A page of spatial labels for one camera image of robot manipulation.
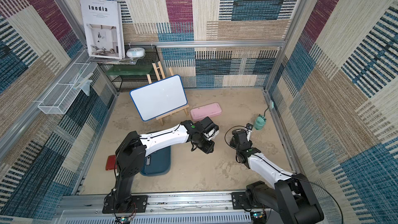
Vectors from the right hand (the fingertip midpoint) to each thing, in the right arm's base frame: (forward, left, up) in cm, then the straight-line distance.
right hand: (238, 135), depth 90 cm
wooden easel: (+25, +44, +24) cm, 56 cm away
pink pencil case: (+20, +17, -3) cm, 27 cm away
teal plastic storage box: (-15, +42, +1) cm, 45 cm away
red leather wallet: (-12, +72, -7) cm, 74 cm away
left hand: (-8, +16, +1) cm, 18 cm away
